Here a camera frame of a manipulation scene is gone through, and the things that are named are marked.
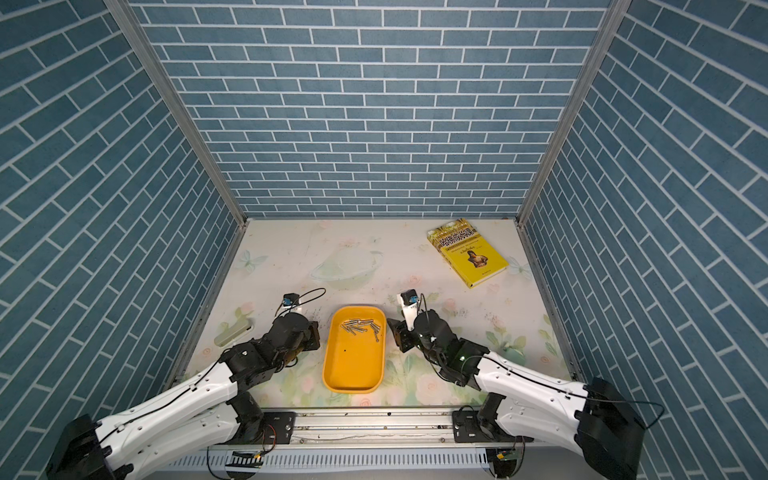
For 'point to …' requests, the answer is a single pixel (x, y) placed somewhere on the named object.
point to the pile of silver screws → (355, 326)
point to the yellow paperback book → (467, 251)
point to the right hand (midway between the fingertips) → (398, 318)
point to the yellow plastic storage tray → (355, 363)
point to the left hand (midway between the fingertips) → (327, 327)
